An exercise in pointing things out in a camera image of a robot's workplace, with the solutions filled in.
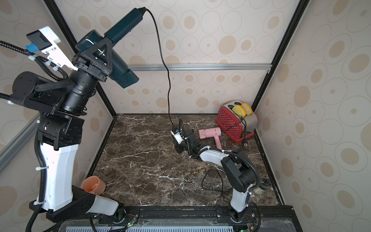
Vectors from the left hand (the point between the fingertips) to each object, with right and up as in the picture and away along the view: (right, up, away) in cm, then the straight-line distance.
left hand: (107, 39), depth 35 cm
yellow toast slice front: (+53, -10, +59) cm, 80 cm away
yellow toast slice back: (+58, -9, +60) cm, 84 cm away
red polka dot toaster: (+50, -21, +60) cm, 81 cm away
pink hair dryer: (+35, -25, +68) cm, 81 cm away
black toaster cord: (+59, -32, +65) cm, 94 cm away
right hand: (+10, -32, +54) cm, 64 cm away
